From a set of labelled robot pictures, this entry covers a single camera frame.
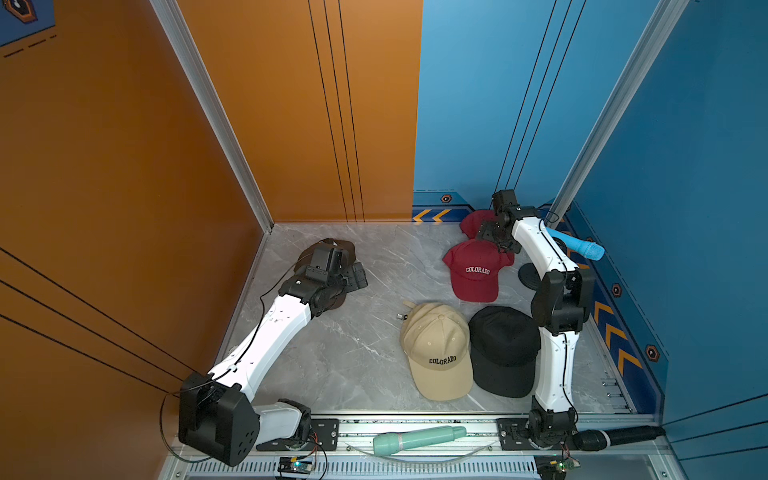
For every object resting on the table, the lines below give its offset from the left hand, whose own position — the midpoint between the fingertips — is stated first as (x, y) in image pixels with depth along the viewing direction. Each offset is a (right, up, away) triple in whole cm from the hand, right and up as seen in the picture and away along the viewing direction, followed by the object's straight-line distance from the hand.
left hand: (354, 272), depth 83 cm
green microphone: (+11, -39, -13) cm, 43 cm away
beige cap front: (+22, -17, -5) cm, 29 cm away
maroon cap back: (+41, +18, +30) cm, 54 cm away
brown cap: (-5, +6, +22) cm, 24 cm away
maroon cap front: (+38, 0, +14) cm, 40 cm away
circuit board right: (+49, -46, -12) cm, 68 cm away
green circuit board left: (-13, -45, -12) cm, 49 cm away
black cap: (+41, -19, -3) cm, 46 cm away
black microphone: (+58, -38, -14) cm, 71 cm away
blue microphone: (+64, +6, -2) cm, 65 cm away
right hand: (+45, +10, +17) cm, 49 cm away
